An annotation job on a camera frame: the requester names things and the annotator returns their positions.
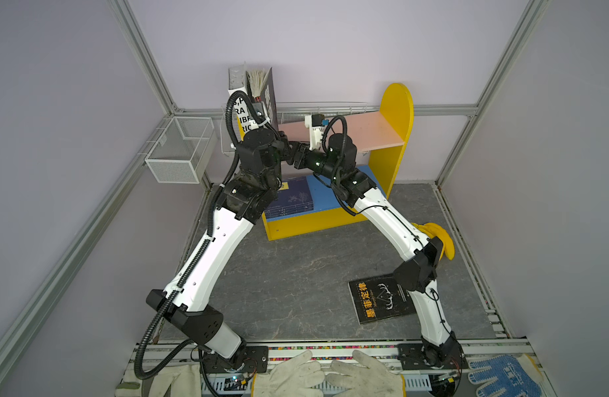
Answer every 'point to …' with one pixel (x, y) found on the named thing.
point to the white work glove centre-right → (372, 380)
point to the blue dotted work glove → (515, 375)
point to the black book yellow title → (379, 298)
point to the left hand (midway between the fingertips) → (272, 130)
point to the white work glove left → (182, 380)
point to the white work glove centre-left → (294, 376)
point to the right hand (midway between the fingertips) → (279, 145)
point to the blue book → (297, 198)
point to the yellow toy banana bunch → (432, 230)
